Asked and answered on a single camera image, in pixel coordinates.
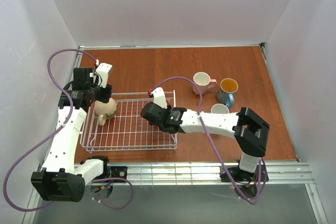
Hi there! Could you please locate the beige round mug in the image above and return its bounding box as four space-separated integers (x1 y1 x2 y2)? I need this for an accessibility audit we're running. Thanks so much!
94 98 117 126

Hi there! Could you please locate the blue square mug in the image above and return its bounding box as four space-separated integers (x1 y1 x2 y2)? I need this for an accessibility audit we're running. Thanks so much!
211 103 229 114

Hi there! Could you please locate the pink faceted mug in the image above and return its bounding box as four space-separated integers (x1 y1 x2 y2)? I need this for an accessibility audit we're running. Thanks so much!
193 72 217 95

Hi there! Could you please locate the tall blue patterned mug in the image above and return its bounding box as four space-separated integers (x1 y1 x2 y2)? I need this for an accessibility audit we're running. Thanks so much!
216 78 238 108

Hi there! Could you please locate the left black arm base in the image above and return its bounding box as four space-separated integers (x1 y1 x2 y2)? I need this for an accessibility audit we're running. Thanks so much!
93 166 128 183

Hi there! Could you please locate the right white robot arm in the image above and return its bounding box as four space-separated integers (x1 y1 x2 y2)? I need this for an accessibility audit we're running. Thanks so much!
140 102 270 173

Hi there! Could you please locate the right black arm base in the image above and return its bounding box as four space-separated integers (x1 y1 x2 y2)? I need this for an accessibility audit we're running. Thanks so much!
227 165 269 183

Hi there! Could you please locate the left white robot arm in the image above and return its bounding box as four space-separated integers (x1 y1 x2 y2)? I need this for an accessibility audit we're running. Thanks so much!
31 63 112 202

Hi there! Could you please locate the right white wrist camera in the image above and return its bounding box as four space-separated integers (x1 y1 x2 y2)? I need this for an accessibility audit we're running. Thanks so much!
148 87 168 109

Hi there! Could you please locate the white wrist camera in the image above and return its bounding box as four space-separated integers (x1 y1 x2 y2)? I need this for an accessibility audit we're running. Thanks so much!
93 60 113 88
148 87 168 109

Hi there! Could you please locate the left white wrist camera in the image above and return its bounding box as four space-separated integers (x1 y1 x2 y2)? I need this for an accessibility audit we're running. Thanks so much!
93 60 113 88

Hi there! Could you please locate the white wire dish rack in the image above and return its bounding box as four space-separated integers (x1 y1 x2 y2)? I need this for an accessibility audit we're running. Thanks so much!
79 92 177 153

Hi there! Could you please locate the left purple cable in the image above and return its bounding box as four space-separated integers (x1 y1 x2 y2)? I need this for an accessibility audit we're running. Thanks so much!
3 48 134 212

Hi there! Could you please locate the purple cable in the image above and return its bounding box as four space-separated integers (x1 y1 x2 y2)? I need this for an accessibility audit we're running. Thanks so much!
152 76 269 205
3 48 134 212

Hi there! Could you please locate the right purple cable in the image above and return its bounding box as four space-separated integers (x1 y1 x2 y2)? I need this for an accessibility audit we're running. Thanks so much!
152 76 269 205

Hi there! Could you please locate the aluminium front rail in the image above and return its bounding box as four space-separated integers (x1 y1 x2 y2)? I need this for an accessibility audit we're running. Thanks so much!
33 161 316 187

